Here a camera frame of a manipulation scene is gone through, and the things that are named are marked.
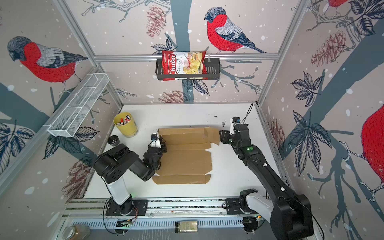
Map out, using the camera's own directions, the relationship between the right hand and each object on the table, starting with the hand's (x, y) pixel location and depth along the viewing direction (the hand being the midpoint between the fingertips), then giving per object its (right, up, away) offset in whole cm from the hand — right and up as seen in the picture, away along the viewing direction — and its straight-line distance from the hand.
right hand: (221, 133), depth 83 cm
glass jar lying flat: (-19, -40, -18) cm, 47 cm away
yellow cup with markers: (-62, +7, +12) cm, 63 cm away
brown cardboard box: (-20, -18, +7) cm, 28 cm away
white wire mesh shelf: (-78, +7, -12) cm, 79 cm away
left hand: (-36, -3, +7) cm, 37 cm away
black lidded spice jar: (-64, -4, +4) cm, 64 cm away
